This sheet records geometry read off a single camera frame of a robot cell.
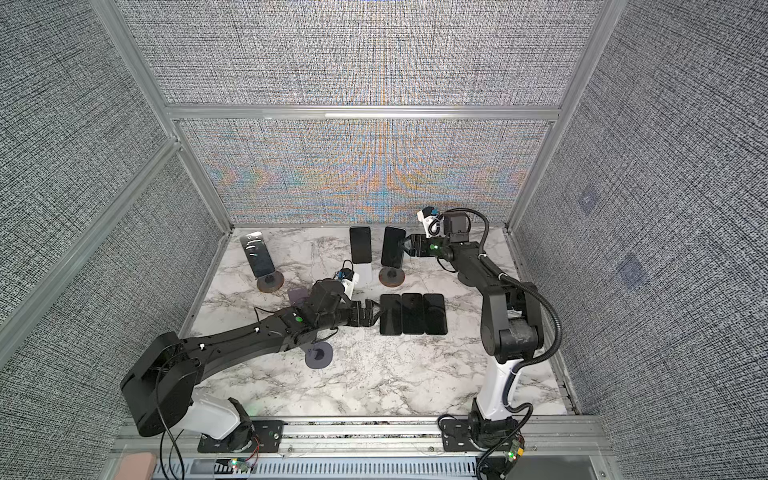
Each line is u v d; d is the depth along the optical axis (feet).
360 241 3.27
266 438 2.41
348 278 2.46
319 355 2.74
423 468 2.30
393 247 3.18
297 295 2.91
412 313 3.81
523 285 1.69
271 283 3.37
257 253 3.12
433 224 2.74
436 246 2.67
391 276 3.39
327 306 2.10
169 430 1.49
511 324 1.70
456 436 2.39
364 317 2.39
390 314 3.63
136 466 2.25
